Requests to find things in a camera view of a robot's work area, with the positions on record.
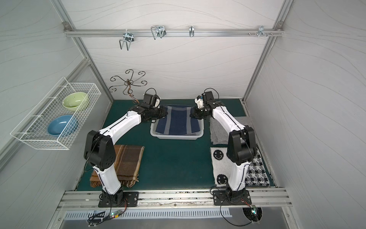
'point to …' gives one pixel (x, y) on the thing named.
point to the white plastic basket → (166, 136)
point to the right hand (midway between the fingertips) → (191, 114)
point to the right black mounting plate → (220, 199)
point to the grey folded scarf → (219, 135)
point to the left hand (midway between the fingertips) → (168, 112)
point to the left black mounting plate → (130, 199)
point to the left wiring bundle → (113, 214)
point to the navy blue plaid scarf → (178, 121)
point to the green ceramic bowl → (75, 101)
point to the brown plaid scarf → (127, 159)
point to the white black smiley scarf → (257, 174)
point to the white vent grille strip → (98, 215)
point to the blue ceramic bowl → (63, 125)
